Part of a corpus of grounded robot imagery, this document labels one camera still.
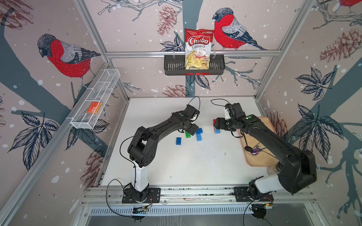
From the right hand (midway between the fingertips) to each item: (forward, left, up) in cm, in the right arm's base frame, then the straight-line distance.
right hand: (218, 124), depth 85 cm
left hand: (+3, +15, -6) cm, 16 cm away
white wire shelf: (-10, +71, +16) cm, 73 cm away
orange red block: (-5, +67, +19) cm, 70 cm away
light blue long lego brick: (+3, -2, -13) cm, 14 cm away
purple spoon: (-11, -25, -14) cm, 31 cm away
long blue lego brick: (-2, +11, -14) cm, 18 cm away
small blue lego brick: (-5, +25, -14) cm, 29 cm away
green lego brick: (-1, +19, -13) cm, 23 cm away
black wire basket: (+34, +28, +19) cm, 48 cm away
